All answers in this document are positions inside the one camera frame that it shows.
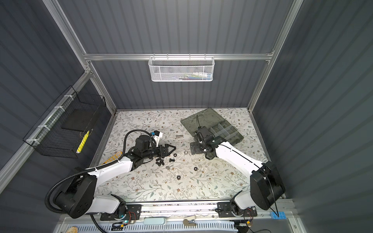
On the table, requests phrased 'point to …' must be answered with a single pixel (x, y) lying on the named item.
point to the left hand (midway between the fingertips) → (172, 148)
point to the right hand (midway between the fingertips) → (200, 148)
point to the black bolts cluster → (161, 161)
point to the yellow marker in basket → (82, 142)
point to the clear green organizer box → (220, 127)
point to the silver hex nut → (185, 153)
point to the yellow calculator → (115, 155)
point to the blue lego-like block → (282, 215)
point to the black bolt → (171, 160)
